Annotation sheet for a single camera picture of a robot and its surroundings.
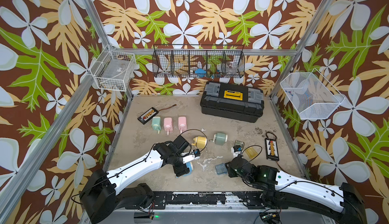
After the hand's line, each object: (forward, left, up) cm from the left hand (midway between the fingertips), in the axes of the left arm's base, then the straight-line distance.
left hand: (186, 162), depth 80 cm
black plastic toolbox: (+35, -28, +11) cm, 46 cm away
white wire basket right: (+29, -69, +21) cm, 78 cm away
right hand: (-1, -20, 0) cm, 20 cm away
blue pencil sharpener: (-2, -2, +1) cm, 3 cm away
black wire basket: (+59, -7, +24) cm, 64 cm away
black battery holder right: (+10, -52, -5) cm, 53 cm away
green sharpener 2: (+25, +20, 0) cm, 32 cm away
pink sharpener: (+25, +3, 0) cm, 25 cm away
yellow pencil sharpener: (+12, -8, +1) cm, 14 cm away
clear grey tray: (+14, -33, -6) cm, 37 cm away
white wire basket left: (+47, +45, +25) cm, 70 cm away
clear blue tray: (-1, -20, -6) cm, 21 cm away
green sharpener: (+14, -20, +1) cm, 24 cm away
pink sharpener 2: (+24, +12, 0) cm, 27 cm away
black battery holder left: (+35, +30, -6) cm, 46 cm away
